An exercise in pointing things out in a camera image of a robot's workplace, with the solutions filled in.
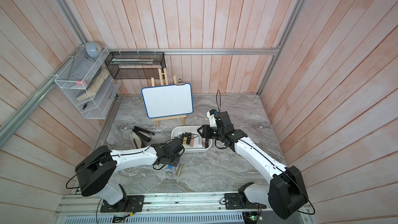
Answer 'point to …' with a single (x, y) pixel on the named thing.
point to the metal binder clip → (180, 83)
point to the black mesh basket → (135, 65)
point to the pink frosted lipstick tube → (203, 142)
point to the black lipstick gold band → (188, 138)
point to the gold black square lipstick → (185, 138)
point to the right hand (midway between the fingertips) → (200, 129)
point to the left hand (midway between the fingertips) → (173, 161)
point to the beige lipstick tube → (192, 141)
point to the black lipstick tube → (182, 138)
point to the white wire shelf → (93, 97)
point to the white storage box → (176, 131)
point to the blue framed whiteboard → (168, 100)
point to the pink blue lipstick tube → (170, 167)
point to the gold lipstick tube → (179, 170)
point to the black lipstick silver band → (207, 143)
